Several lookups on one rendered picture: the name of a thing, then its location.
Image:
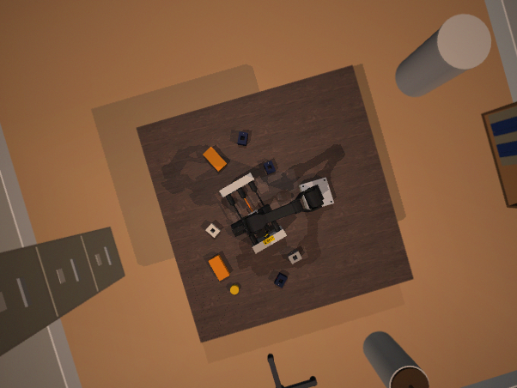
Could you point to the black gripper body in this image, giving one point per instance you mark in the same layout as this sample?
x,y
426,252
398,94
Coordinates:
x,y
266,208

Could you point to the orange rectangular block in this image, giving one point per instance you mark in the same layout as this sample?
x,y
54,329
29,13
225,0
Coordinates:
x,y
219,267
215,159

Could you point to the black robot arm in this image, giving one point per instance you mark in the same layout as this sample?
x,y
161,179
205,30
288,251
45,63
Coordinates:
x,y
256,223

